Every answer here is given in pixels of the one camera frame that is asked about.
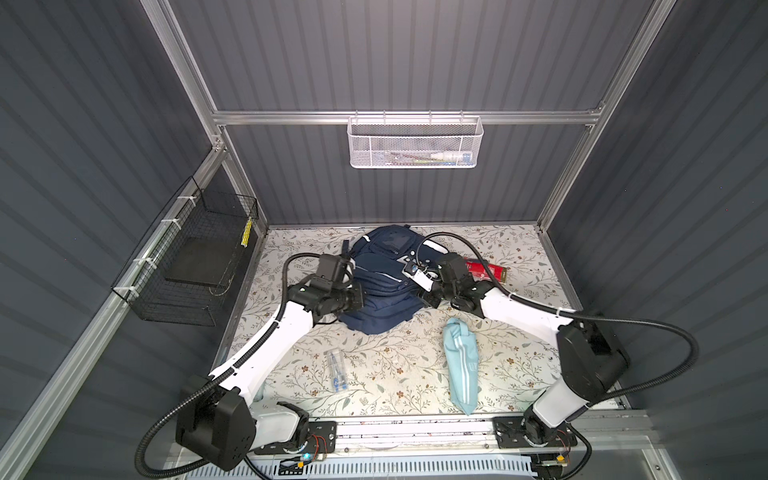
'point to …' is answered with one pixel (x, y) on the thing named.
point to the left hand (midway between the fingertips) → (367, 297)
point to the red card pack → (477, 271)
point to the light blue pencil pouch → (462, 352)
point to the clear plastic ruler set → (337, 370)
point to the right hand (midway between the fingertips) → (421, 282)
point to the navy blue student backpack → (379, 255)
